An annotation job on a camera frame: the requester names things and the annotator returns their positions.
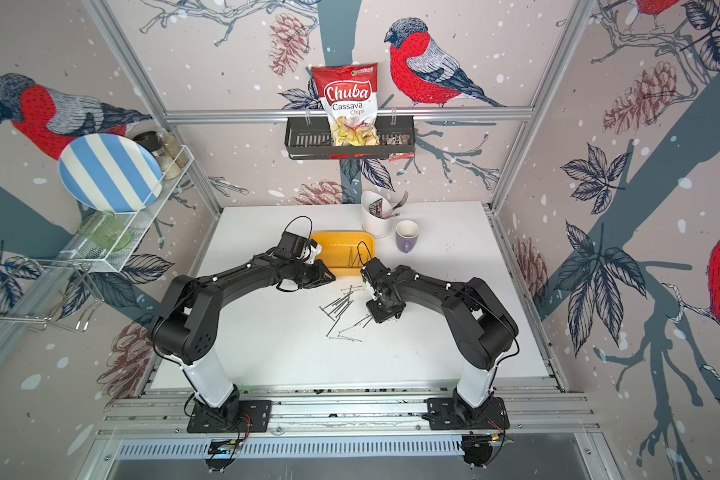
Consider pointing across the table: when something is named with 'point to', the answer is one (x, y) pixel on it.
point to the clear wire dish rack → (64, 291)
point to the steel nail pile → (335, 309)
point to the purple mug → (407, 233)
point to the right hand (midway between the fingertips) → (381, 311)
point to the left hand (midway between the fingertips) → (338, 272)
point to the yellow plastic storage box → (345, 253)
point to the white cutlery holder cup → (376, 211)
